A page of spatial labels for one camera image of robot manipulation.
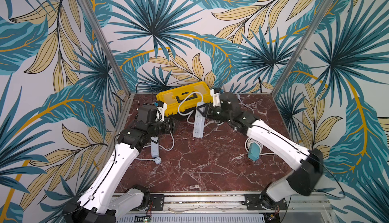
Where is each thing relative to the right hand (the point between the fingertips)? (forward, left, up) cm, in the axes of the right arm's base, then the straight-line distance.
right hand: (198, 108), depth 74 cm
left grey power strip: (-8, +25, -25) cm, 36 cm away
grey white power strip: (-9, 0, -4) cm, 10 cm away
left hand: (-7, +11, -4) cm, 14 cm away
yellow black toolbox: (+18, +11, -12) cm, 24 cm away
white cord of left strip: (-14, +23, -28) cm, 39 cm away
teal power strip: (-13, -31, -23) cm, 40 cm away
